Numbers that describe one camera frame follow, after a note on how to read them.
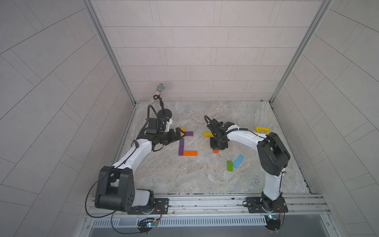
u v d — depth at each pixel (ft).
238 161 2.84
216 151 2.84
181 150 2.93
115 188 1.35
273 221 2.29
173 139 2.37
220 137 2.18
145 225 2.15
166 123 2.36
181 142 3.07
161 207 2.31
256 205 2.31
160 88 2.85
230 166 2.78
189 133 3.31
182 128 3.25
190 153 2.93
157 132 2.27
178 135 2.41
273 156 1.60
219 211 2.33
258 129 3.26
